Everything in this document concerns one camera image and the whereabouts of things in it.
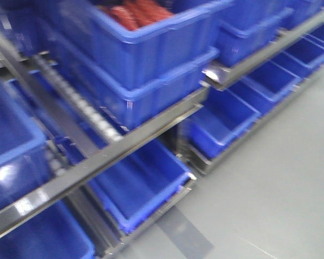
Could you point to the red parts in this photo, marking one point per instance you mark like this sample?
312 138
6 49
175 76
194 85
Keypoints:
135 13

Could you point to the row of blue bins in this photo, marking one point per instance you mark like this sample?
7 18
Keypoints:
224 126
164 54

